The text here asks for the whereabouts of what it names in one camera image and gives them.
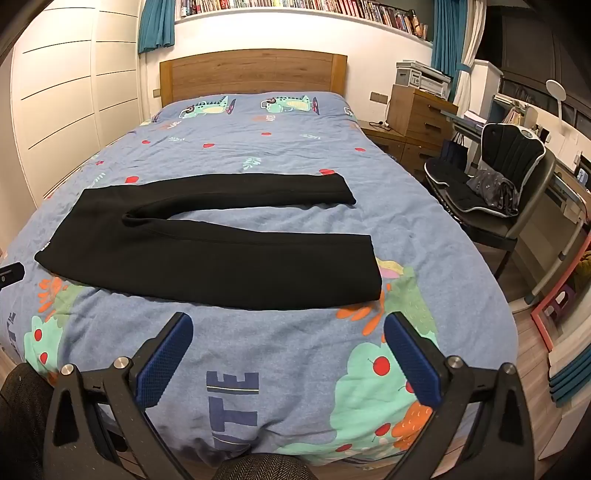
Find white wall shelf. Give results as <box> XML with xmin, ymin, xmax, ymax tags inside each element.
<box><xmin>174</xmin><ymin>7</ymin><xmax>435</xmax><ymax>45</ymax></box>

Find white desk lamp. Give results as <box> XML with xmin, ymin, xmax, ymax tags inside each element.
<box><xmin>546</xmin><ymin>79</ymin><xmax>568</xmax><ymax>123</ymax></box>

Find dark blue shopping bag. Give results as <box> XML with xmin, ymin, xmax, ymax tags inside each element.
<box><xmin>441</xmin><ymin>134</ymin><xmax>469</xmax><ymax>165</ymax></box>

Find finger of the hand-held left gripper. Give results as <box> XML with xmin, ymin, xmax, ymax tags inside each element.
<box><xmin>0</xmin><ymin>262</ymin><xmax>26</xmax><ymax>291</ymax></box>

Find row of books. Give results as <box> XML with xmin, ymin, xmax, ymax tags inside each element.
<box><xmin>175</xmin><ymin>0</ymin><xmax>428</xmax><ymax>38</ymax></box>

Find black pants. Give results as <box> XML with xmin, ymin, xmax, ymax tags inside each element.
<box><xmin>34</xmin><ymin>172</ymin><xmax>383</xmax><ymax>311</ymax></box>

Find white printer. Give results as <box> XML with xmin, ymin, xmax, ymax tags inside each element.
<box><xmin>396</xmin><ymin>60</ymin><xmax>452</xmax><ymax>100</ymax></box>

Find white wardrobe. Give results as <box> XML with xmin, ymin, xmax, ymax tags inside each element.
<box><xmin>9</xmin><ymin>0</ymin><xmax>162</xmax><ymax>208</ymax></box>

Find person's leg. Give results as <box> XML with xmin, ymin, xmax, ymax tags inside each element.
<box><xmin>213</xmin><ymin>455</ymin><xmax>318</xmax><ymax>480</ymax></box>
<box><xmin>0</xmin><ymin>364</ymin><xmax>61</xmax><ymax>480</ymax></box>

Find black cushioned desk chair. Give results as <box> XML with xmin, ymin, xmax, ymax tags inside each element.
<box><xmin>424</xmin><ymin>122</ymin><xmax>557</xmax><ymax>280</ymax></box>

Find teal and white curtain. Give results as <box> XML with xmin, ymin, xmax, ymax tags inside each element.
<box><xmin>431</xmin><ymin>0</ymin><xmax>488</xmax><ymax>108</ymax></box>

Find person's right leg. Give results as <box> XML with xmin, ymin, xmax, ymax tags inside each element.
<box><xmin>213</xmin><ymin>455</ymin><xmax>318</xmax><ymax>480</ymax></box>

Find pink stool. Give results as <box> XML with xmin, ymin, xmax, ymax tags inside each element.
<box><xmin>531</xmin><ymin>282</ymin><xmax>578</xmax><ymax>354</ymax></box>

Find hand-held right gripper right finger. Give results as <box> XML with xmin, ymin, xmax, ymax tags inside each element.
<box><xmin>383</xmin><ymin>312</ymin><xmax>548</xmax><ymax>480</ymax></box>

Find dark patterned cloth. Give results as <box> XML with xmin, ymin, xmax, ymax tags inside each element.
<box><xmin>466</xmin><ymin>168</ymin><xmax>520</xmax><ymax>217</ymax></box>

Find blue printed blanket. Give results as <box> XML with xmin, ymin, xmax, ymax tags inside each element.
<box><xmin>0</xmin><ymin>91</ymin><xmax>519</xmax><ymax>467</ymax></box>

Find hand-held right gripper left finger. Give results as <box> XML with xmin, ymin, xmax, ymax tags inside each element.
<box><xmin>44</xmin><ymin>312</ymin><xmax>195</xmax><ymax>480</ymax></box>

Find wooden nightstand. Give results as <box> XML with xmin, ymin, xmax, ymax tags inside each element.
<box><xmin>358</xmin><ymin>119</ymin><xmax>444</xmax><ymax>174</ymax></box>

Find person's left leg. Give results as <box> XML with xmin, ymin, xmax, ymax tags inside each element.
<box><xmin>0</xmin><ymin>364</ymin><xmax>61</xmax><ymax>480</ymax></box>

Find stack of blue panels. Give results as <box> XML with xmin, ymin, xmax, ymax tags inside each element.
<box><xmin>547</xmin><ymin>342</ymin><xmax>591</xmax><ymax>409</ymax></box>

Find wooden headboard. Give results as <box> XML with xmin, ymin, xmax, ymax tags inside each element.
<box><xmin>159</xmin><ymin>54</ymin><xmax>348</xmax><ymax>106</ymax></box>

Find wooden chest of drawers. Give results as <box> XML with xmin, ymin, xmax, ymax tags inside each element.
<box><xmin>387</xmin><ymin>84</ymin><xmax>459</xmax><ymax>144</ymax></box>

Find grey desk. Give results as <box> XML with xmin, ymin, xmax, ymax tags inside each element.
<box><xmin>441</xmin><ymin>92</ymin><xmax>591</xmax><ymax>305</ymax></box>

